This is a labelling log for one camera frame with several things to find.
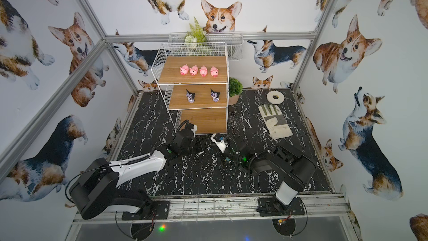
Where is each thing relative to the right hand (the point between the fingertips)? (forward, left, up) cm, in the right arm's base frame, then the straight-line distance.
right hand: (209, 145), depth 84 cm
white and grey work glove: (+20, -39, -9) cm, 45 cm away
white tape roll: (+41, -43, -10) cm, 60 cm away
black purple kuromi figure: (+15, +8, +20) cm, 26 cm away
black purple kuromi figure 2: (+15, -4, +21) cm, 26 cm away
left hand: (+2, -1, +1) cm, 2 cm away
